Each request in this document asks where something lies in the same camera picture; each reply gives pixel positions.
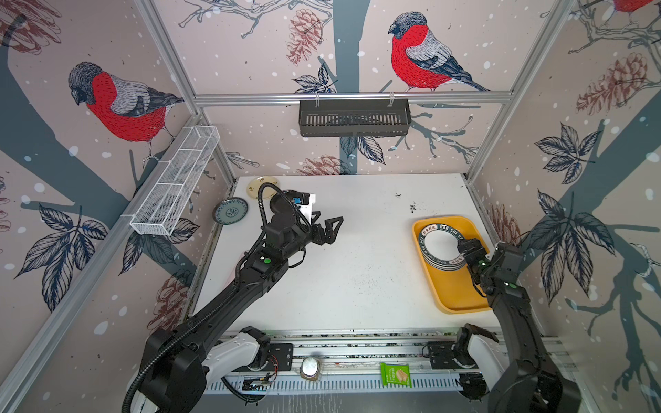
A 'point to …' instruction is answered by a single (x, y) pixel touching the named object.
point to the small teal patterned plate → (230, 210)
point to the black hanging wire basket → (358, 117)
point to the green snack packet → (395, 374)
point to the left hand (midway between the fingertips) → (331, 216)
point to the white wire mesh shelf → (159, 212)
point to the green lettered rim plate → (438, 245)
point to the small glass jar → (309, 368)
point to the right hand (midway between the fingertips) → (464, 250)
